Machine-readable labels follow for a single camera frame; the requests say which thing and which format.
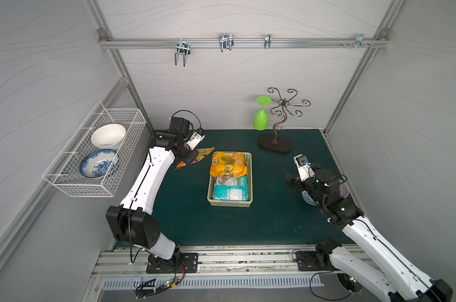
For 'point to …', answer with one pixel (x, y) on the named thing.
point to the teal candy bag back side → (226, 188)
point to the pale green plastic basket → (248, 158)
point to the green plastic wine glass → (261, 117)
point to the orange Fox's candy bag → (203, 152)
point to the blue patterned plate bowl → (100, 163)
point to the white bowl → (107, 135)
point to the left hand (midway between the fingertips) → (188, 152)
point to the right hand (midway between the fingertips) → (299, 166)
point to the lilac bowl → (344, 190)
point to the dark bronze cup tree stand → (279, 145)
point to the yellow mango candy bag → (227, 164)
